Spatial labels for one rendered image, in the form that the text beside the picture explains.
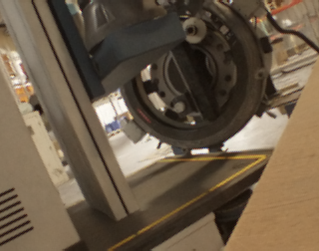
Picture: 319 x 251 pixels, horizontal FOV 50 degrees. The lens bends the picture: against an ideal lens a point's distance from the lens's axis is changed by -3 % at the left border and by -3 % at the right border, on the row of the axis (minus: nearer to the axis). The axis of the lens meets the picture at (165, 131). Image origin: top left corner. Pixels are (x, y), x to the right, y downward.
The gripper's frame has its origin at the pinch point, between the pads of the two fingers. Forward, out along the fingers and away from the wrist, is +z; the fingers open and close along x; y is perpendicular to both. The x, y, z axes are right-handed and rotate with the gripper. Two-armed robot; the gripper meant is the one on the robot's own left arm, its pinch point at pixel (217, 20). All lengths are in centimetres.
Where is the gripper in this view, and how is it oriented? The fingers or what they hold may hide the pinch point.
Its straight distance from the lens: 144.1
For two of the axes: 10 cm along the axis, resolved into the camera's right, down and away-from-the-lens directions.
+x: -2.1, 1.3, 9.7
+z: 7.5, 6.6, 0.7
